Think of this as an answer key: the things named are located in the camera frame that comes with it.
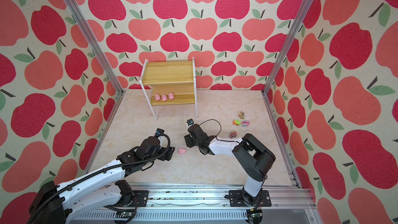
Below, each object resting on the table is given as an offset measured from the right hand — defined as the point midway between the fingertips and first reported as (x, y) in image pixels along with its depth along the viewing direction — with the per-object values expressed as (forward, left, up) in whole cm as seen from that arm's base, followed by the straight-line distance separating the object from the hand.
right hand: (191, 134), depth 92 cm
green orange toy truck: (+13, -28, -3) cm, 31 cm away
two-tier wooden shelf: (+13, +10, +28) cm, 33 cm away
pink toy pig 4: (-10, +4, -3) cm, 11 cm away
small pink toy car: (+5, -26, -3) cm, 27 cm away
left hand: (-12, +9, +5) cm, 16 cm away
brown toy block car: (+20, -32, -2) cm, 38 cm away
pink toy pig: (+16, +23, +14) cm, 31 cm away
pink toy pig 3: (+17, +14, +14) cm, 27 cm away
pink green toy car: (+13, -34, -3) cm, 37 cm away
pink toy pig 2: (+16, +18, +14) cm, 28 cm away
